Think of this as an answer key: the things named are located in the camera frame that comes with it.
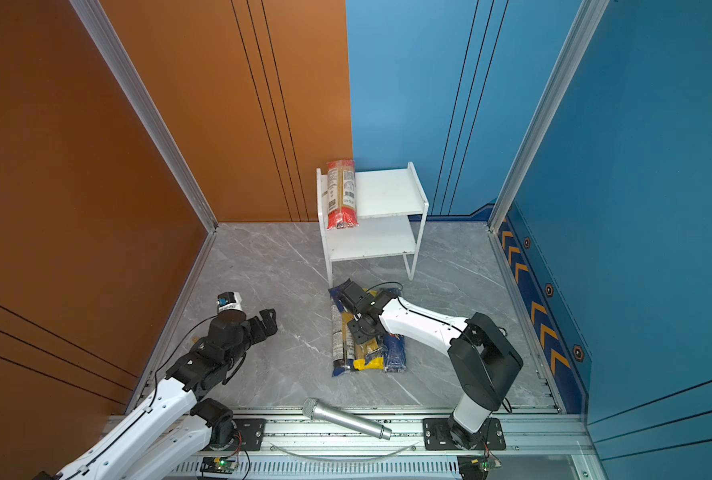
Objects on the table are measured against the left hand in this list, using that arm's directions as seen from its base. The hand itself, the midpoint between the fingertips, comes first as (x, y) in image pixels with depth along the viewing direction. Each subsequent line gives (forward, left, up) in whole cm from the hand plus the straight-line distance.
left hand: (264, 314), depth 81 cm
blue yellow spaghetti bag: (+10, -19, -7) cm, 23 cm away
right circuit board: (-33, -54, -12) cm, 64 cm away
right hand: (-1, -27, -8) cm, 28 cm away
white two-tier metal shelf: (+22, -35, +20) cm, 46 cm away
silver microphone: (-22, -19, -10) cm, 31 cm away
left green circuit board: (-33, +7, -14) cm, 36 cm away
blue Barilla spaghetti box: (-9, -36, -9) cm, 39 cm away
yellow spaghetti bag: (-9, -29, -6) cm, 31 cm away
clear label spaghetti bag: (-10, -21, -10) cm, 25 cm away
